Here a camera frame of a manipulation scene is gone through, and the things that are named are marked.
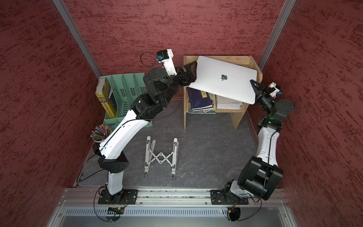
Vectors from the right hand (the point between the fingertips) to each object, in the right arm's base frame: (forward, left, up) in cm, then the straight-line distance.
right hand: (247, 82), depth 63 cm
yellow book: (+19, +84, -20) cm, 88 cm away
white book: (+8, +5, -22) cm, 24 cm away
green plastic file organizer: (+36, +77, -31) cm, 90 cm away
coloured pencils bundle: (-5, +82, -32) cm, 88 cm away
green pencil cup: (-11, +79, -30) cm, 86 cm away
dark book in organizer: (+19, +82, -33) cm, 91 cm away
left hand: (-1, +27, +9) cm, 28 cm away
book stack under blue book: (+4, +13, -25) cm, 29 cm away
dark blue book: (+11, +20, -23) cm, 32 cm away
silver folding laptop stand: (-19, +38, -41) cm, 59 cm away
